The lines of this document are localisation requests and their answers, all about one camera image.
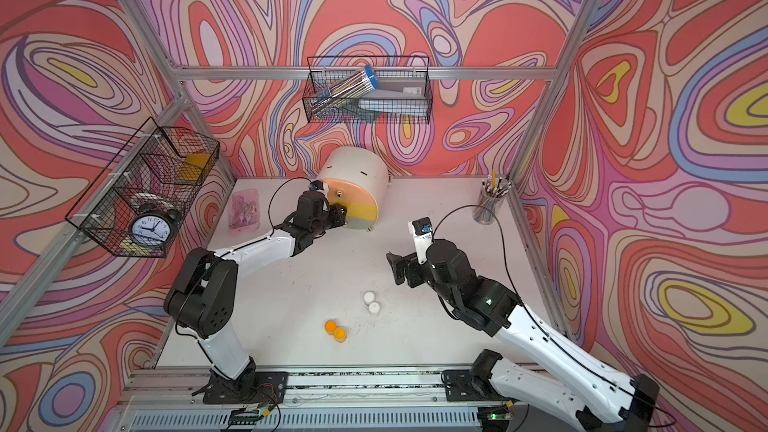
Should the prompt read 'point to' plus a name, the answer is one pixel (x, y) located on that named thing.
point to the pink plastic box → (243, 213)
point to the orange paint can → (330, 327)
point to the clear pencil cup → (493, 191)
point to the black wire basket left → (141, 202)
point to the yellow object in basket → (191, 169)
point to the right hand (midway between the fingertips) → (408, 256)
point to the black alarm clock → (152, 228)
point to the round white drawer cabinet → (357, 179)
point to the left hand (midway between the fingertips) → (347, 208)
